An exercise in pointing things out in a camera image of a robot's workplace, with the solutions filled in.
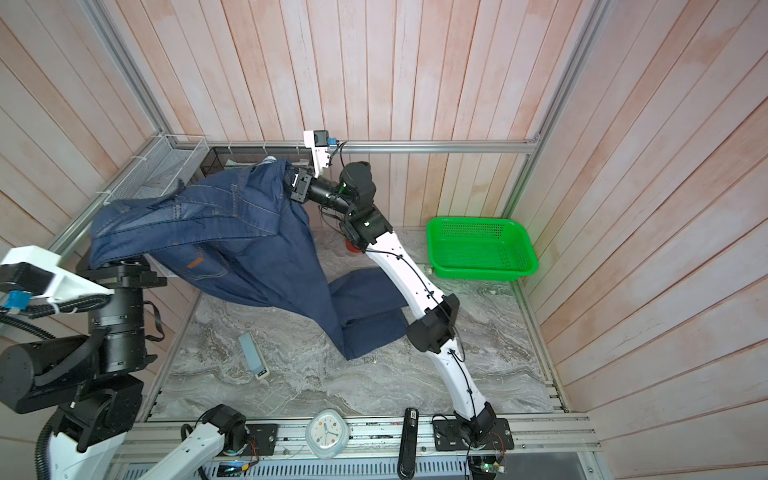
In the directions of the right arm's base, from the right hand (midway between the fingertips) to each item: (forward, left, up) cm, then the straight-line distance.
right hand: (271, 173), depth 60 cm
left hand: (-21, +13, +6) cm, 25 cm away
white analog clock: (-39, -10, -48) cm, 62 cm away
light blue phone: (-21, +13, -45) cm, 51 cm away
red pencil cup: (+25, -10, -51) cm, 58 cm away
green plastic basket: (+25, -59, -51) cm, 82 cm away
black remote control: (-44, -29, -49) cm, 72 cm away
